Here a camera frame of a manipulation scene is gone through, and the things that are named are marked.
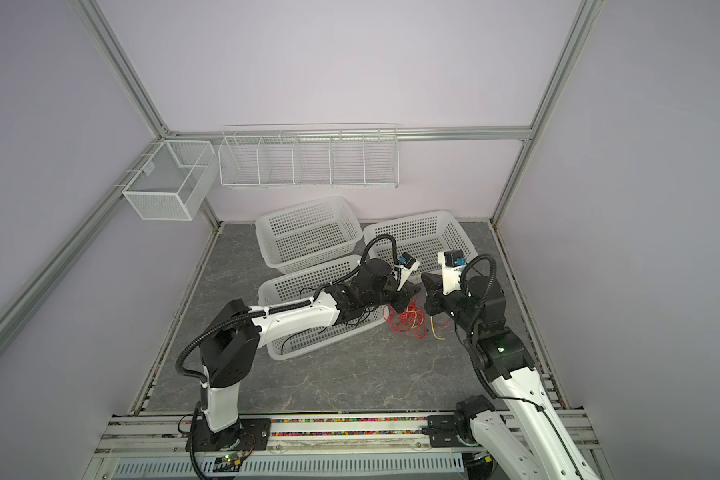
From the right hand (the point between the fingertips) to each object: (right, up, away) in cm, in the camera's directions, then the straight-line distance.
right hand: (426, 277), depth 70 cm
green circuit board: (-49, -46, +2) cm, 67 cm away
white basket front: (-36, -5, +26) cm, 45 cm away
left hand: (0, -5, +10) cm, 11 cm away
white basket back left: (-39, +13, +46) cm, 62 cm away
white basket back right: (+7, +12, +45) cm, 47 cm away
